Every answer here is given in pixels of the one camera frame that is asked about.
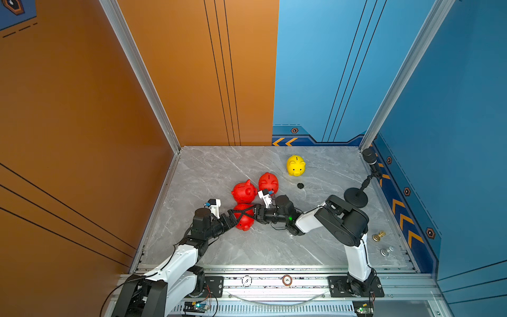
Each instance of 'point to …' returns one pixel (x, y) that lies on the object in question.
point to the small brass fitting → (376, 237)
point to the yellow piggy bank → (296, 165)
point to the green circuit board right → (364, 308)
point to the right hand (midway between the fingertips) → (247, 215)
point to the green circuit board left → (195, 306)
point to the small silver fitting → (385, 252)
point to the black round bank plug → (300, 185)
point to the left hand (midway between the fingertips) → (240, 215)
